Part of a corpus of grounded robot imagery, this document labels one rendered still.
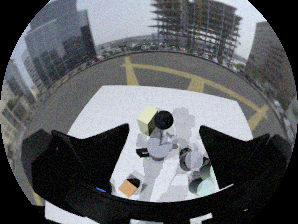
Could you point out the blue cylinder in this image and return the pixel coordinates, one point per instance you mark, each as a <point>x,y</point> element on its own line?
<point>107,190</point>

